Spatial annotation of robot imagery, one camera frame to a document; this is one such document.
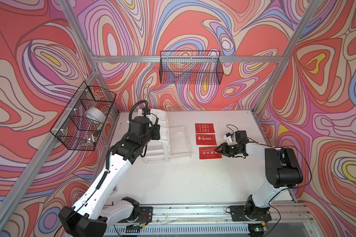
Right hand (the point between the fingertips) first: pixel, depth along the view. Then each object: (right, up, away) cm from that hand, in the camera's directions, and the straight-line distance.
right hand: (218, 154), depth 94 cm
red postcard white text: (-7, +16, +14) cm, 22 cm away
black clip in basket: (-68, +15, -19) cm, 72 cm away
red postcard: (-7, +8, +8) cm, 13 cm away
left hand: (-36, +19, -21) cm, 46 cm away
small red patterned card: (-61, -17, -13) cm, 65 cm away
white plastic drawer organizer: (-37, +4, -12) cm, 40 cm away
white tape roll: (-68, +24, -20) cm, 75 cm away
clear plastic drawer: (-26, +4, +4) cm, 26 cm away
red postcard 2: (-6, +1, +1) cm, 6 cm away
